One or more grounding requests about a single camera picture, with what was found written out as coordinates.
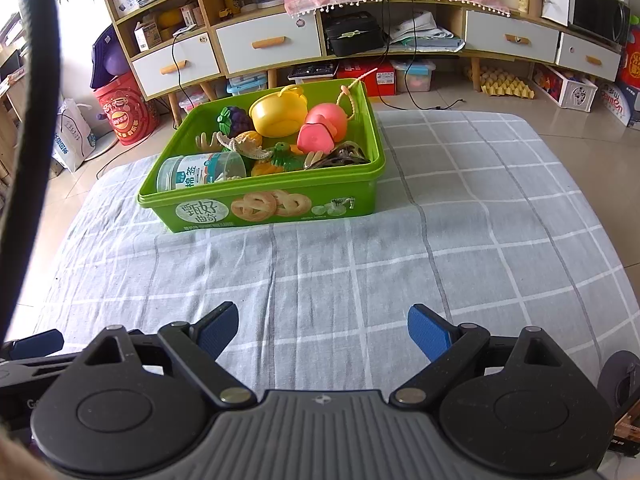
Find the clear cotton swab jar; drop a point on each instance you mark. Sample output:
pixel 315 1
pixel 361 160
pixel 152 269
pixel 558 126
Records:
pixel 190 172

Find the purple toy grapes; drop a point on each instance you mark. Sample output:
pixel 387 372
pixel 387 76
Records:
pixel 237 120

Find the red flat box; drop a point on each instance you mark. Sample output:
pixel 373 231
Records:
pixel 367 77

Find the yellow toy pot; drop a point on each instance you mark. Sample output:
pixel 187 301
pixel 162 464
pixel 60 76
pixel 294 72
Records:
pixel 277 115

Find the blue lid storage box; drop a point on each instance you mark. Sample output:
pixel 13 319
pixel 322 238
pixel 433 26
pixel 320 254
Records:
pixel 247 85

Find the dark round object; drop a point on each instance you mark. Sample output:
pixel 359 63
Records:
pixel 620 380

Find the pink toy peach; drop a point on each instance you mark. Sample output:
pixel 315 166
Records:
pixel 325 117

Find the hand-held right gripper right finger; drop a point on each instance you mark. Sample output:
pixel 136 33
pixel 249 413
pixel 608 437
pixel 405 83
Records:
pixel 430 332

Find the long wooden cabinet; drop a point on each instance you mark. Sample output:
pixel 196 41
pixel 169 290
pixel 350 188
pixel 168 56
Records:
pixel 330 35

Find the white shopping bag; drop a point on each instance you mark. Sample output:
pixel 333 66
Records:
pixel 72 135

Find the dark patterned hair claw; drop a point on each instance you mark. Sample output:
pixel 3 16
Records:
pixel 345 157

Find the green plastic box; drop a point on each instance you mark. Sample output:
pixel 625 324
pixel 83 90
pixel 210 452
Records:
pixel 210 210

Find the red printed bucket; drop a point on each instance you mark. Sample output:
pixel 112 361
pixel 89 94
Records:
pixel 125 115

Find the white printed crate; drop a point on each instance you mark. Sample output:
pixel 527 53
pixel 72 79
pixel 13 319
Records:
pixel 567 90

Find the round white base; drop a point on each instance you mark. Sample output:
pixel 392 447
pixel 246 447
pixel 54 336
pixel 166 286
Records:
pixel 102 146

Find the clear storage box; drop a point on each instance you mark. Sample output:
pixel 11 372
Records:
pixel 412 76

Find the grey checked bedsheet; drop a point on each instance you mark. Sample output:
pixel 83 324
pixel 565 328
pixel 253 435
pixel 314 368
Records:
pixel 350 260

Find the white microwave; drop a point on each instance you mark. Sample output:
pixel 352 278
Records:
pixel 597 10

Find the pink lid storage box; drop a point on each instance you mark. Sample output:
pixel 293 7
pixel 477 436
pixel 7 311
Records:
pixel 191 100

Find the orange toy pineapple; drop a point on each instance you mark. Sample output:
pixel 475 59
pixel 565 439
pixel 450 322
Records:
pixel 285 160

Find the black keyboard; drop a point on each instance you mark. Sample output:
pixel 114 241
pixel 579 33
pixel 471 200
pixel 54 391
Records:
pixel 312 72

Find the colourful printed box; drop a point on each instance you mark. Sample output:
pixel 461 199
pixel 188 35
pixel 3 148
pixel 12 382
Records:
pixel 617 105

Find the black case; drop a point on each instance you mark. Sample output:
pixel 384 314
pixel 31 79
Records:
pixel 355 37

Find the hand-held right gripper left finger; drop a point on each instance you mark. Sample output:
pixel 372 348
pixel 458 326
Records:
pixel 217 327

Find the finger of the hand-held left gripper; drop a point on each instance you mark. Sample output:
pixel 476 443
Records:
pixel 37 342

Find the yellow egg foam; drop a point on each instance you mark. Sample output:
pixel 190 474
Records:
pixel 500 82

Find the brown cardboard box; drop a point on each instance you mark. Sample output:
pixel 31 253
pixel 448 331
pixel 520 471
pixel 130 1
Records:
pixel 627 432

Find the tan toy octopus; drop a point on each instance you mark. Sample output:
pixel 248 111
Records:
pixel 245 150

